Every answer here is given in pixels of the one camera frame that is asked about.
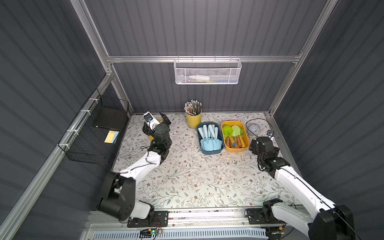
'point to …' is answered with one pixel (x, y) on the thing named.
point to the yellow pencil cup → (193, 120)
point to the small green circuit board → (147, 233)
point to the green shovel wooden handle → (236, 131)
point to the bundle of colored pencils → (193, 107)
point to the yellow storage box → (243, 142)
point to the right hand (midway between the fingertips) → (263, 144)
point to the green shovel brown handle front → (227, 130)
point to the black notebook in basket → (110, 118)
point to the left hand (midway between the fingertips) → (154, 117)
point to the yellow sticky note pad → (111, 136)
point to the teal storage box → (220, 137)
